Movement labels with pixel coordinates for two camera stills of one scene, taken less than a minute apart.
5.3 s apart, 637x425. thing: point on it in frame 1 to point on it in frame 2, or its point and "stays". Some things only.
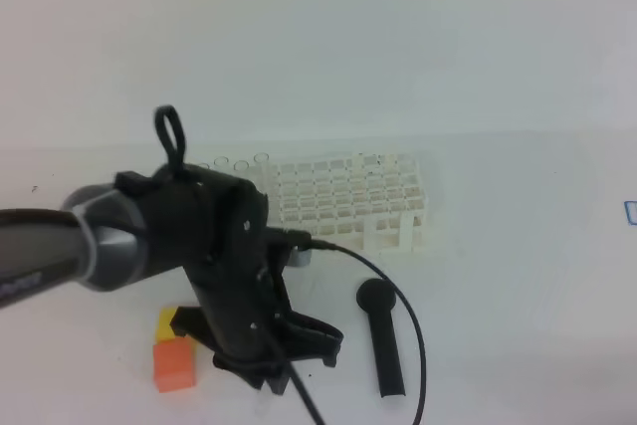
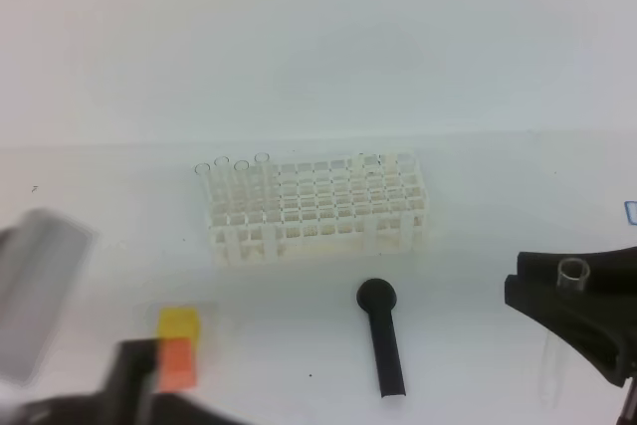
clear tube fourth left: [263, 173] stays
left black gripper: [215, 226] to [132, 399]
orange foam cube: [174, 364] stays
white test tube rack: [374, 202] stays
